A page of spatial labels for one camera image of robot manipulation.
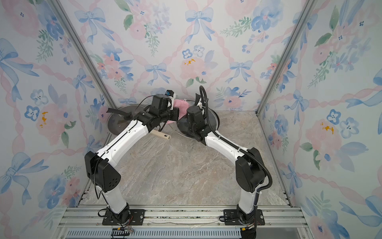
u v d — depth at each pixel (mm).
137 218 733
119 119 1092
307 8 692
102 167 441
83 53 849
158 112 606
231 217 733
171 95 706
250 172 469
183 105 811
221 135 582
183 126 838
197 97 847
